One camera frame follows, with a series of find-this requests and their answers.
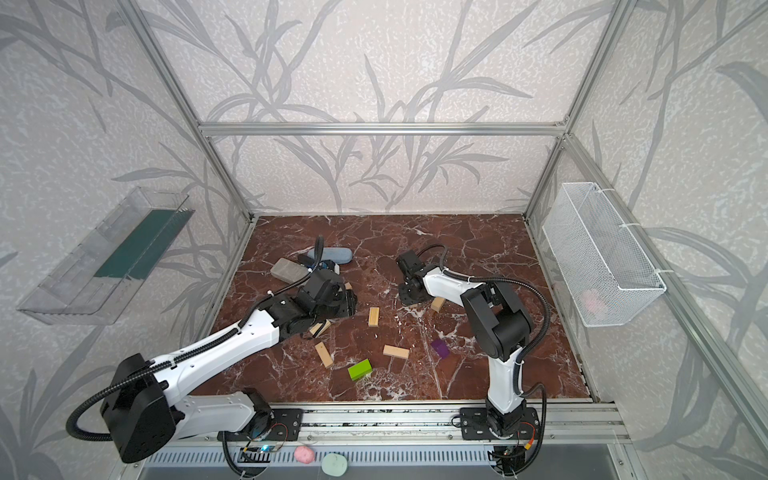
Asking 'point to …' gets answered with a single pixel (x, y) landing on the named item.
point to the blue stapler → (308, 262)
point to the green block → (360, 370)
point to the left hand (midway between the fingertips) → (355, 292)
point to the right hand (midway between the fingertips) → (409, 288)
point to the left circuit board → (261, 454)
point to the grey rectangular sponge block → (288, 270)
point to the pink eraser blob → (303, 454)
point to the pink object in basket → (593, 304)
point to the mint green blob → (334, 464)
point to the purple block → (441, 348)
